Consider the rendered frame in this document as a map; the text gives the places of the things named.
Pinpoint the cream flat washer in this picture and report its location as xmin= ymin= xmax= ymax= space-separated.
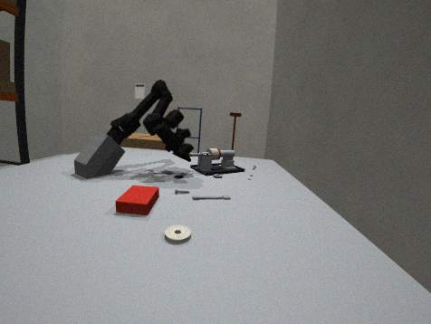
xmin=165 ymin=225 xmax=191 ymax=243

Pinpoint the red rectangular block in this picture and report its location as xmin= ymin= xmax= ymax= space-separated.
xmin=115 ymin=186 xmax=159 ymax=215

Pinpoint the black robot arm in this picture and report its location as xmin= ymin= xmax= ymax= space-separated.
xmin=106 ymin=80 xmax=191 ymax=145

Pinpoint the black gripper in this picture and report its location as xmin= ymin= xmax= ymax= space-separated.
xmin=162 ymin=132 xmax=194 ymax=162

